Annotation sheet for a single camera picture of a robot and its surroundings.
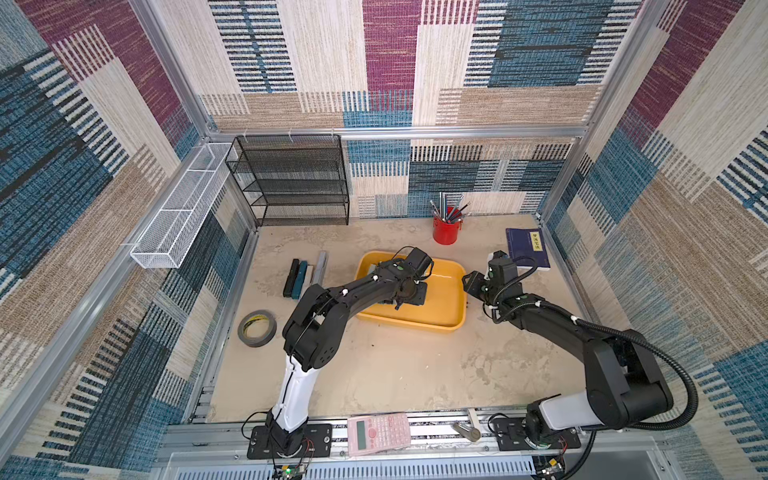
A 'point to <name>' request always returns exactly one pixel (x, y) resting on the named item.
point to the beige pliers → (307, 280)
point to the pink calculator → (369, 434)
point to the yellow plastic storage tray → (445, 307)
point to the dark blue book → (528, 242)
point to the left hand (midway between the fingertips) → (419, 296)
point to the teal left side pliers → (300, 280)
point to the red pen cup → (446, 233)
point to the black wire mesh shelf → (292, 178)
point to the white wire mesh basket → (166, 236)
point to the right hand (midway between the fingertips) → (469, 283)
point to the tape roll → (252, 341)
